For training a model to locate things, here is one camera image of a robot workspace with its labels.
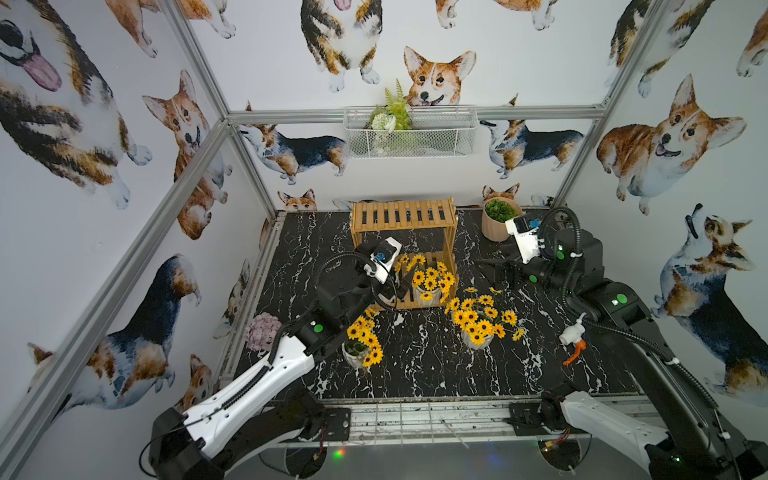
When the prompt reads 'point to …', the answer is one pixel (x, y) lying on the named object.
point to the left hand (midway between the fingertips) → (401, 247)
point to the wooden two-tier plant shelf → (425, 230)
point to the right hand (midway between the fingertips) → (487, 253)
